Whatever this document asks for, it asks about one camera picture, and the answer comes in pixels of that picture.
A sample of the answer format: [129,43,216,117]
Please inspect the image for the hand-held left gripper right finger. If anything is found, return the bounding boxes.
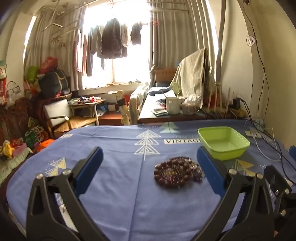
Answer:
[192,146,275,241]

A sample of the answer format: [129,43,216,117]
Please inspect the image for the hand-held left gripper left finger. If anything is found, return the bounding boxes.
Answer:
[26,146,109,241]

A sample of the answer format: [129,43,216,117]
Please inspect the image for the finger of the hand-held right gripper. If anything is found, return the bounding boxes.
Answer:
[263,146,296,219]

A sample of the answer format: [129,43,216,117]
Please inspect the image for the purple bead bracelet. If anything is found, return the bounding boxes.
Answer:
[191,168,205,183]

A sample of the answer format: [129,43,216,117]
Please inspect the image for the dark brown bead bracelet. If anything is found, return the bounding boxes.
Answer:
[170,157,192,167]

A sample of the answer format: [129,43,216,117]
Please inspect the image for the green plastic basket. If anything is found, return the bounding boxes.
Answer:
[197,126,251,161]

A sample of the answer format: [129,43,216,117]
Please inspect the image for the yellow crystal bead bracelet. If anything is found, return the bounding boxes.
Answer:
[162,168,183,180]

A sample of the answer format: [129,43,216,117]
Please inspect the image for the brown wooden bead bracelet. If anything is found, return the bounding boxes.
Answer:
[154,160,193,189]

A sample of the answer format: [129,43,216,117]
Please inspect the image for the blue printed tablecloth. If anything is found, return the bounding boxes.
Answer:
[6,119,296,241]

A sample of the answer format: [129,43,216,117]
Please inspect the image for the wooden armchair with cushion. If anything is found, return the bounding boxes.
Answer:
[43,99,97,139]

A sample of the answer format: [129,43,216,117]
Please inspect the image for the low wooden table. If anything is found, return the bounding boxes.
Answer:
[69,98,105,126]

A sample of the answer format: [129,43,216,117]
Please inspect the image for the clear lidded jar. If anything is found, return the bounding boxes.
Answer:
[181,102,197,115]

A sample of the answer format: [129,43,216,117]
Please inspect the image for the white peg rack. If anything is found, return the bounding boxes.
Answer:
[207,81,232,114]

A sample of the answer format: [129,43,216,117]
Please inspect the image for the beige toy figure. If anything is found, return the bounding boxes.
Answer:
[116,90,130,126]

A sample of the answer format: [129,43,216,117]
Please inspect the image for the small cards stack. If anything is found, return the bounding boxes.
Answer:
[151,107,168,116]

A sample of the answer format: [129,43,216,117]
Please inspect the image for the dark wooden desk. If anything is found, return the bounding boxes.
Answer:
[137,87,245,124]

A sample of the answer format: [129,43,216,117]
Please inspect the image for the white bedding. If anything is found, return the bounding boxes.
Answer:
[129,85,151,126]

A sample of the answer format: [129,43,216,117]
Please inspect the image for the yellow plush toy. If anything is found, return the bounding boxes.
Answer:
[1,141,15,160]

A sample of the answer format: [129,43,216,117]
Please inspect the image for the brown patterned cloth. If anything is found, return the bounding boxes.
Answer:
[0,97,30,142]

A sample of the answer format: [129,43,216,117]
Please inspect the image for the dark duffel bag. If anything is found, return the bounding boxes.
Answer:
[38,70,70,98]

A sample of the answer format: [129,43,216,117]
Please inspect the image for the cardboard box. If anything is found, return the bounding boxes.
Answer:
[154,68,177,84]

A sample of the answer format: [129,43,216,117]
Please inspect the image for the red bag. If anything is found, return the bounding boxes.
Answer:
[39,57,58,75]

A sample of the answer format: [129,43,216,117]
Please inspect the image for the green bag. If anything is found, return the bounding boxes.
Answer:
[25,66,38,81]

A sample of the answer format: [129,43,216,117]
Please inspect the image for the pink hanging garment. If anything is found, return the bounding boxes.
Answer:
[73,30,82,72]

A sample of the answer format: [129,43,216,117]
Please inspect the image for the grey hanging clothes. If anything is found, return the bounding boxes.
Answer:
[87,24,103,77]

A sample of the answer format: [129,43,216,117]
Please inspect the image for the red and white pack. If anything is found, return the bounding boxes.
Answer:
[0,60,7,105]

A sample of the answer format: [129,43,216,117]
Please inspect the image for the beige curtain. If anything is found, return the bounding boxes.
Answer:
[24,7,84,93]
[148,0,219,81]

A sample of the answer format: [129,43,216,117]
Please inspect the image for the dark hanging jacket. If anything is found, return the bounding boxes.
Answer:
[102,19,127,58]

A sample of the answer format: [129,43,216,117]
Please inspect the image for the dark hanging shirt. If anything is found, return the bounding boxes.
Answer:
[131,22,142,45]

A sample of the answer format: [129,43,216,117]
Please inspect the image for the metal drying rack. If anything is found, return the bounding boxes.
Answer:
[43,0,87,44]

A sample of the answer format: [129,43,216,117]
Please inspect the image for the white cable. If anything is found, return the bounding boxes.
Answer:
[253,136,283,163]

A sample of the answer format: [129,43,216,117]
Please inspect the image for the clear plastic handle bag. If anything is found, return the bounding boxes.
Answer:
[6,81,25,107]

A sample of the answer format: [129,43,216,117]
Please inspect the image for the black cable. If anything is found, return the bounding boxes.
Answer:
[242,0,271,121]

